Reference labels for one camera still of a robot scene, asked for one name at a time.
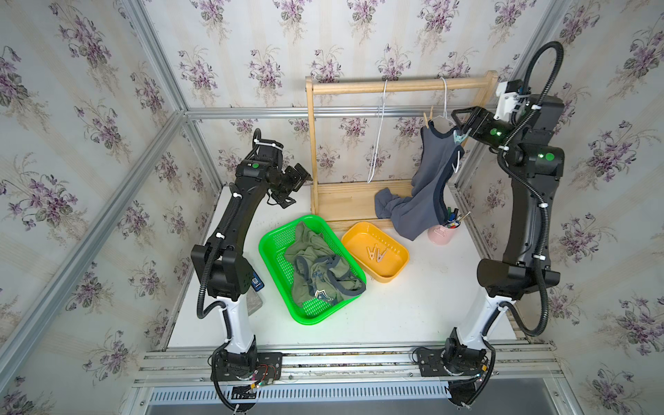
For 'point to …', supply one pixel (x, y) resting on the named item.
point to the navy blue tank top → (424, 210)
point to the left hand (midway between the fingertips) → (306, 186)
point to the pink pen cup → (442, 235)
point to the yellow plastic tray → (378, 255)
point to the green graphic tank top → (317, 271)
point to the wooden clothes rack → (351, 205)
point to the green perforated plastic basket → (273, 247)
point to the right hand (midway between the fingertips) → (465, 115)
